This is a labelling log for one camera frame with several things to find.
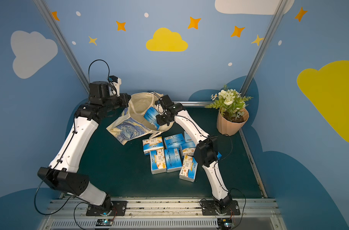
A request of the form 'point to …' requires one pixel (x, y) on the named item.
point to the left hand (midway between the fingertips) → (132, 94)
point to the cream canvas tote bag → (131, 124)
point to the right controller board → (225, 224)
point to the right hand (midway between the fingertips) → (162, 118)
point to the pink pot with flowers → (233, 110)
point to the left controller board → (104, 222)
